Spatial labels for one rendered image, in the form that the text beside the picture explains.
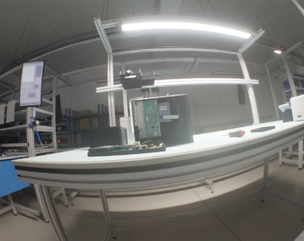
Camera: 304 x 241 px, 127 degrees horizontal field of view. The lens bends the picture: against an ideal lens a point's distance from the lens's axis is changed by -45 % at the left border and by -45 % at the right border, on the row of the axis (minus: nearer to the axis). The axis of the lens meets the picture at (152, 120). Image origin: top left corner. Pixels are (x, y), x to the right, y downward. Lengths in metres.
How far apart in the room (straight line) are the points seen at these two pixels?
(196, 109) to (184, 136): 4.49
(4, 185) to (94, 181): 1.43
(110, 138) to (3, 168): 1.31
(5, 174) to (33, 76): 1.07
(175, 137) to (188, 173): 0.25
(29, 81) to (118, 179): 1.48
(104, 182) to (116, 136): 0.41
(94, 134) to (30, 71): 1.17
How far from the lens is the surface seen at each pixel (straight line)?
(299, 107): 0.96
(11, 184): 1.78
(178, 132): 0.60
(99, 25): 1.18
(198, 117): 5.04
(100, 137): 0.79
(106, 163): 0.35
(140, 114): 0.60
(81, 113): 4.73
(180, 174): 0.38
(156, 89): 2.50
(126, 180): 0.38
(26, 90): 1.67
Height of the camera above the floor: 1.05
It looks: 6 degrees up
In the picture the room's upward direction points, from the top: 6 degrees counter-clockwise
